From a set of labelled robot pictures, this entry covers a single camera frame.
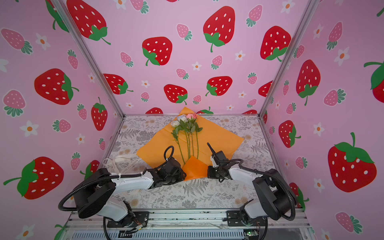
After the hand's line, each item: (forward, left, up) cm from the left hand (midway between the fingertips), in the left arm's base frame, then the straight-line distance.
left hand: (186, 176), depth 86 cm
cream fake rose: (+43, +5, +5) cm, 43 cm away
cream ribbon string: (+11, +55, -4) cm, 56 cm away
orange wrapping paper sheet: (+26, -3, -1) cm, 26 cm away
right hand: (+2, -12, -2) cm, 12 cm away
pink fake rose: (+47, -3, +3) cm, 47 cm away
